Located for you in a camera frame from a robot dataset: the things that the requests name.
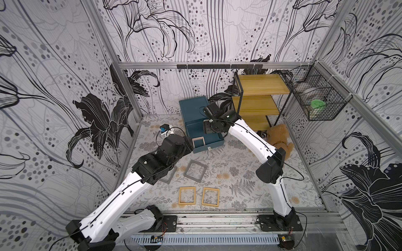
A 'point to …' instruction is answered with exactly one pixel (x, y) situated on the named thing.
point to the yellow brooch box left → (187, 195)
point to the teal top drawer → (196, 129)
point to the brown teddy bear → (277, 135)
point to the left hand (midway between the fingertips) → (189, 145)
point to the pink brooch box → (198, 141)
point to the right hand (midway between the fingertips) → (211, 126)
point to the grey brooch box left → (167, 178)
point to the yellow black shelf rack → (260, 99)
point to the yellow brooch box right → (211, 196)
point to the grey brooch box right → (195, 171)
